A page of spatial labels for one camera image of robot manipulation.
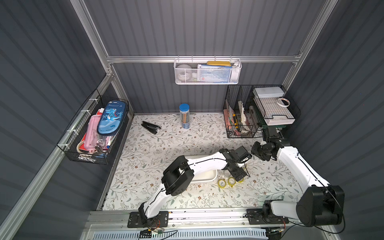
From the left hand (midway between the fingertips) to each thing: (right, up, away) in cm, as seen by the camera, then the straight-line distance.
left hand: (240, 173), depth 83 cm
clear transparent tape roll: (-9, +2, -6) cm, 11 cm away
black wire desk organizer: (+18, +41, +37) cm, 58 cm away
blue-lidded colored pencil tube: (-32, +34, +18) cm, 50 cm away
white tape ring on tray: (+33, +40, +14) cm, 54 cm away
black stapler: (-56, +25, +26) cm, 67 cm away
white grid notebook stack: (+26, +43, +17) cm, 53 cm away
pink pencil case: (-72, +19, -17) cm, 77 cm away
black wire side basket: (-77, +20, -21) cm, 82 cm away
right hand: (+10, +12, +1) cm, 16 cm away
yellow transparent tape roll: (-10, -6, +2) cm, 12 cm away
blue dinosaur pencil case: (-65, +30, -14) cm, 73 cm away
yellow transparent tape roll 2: (-5, -5, +1) cm, 7 cm away
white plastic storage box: (-18, -3, +4) cm, 19 cm away
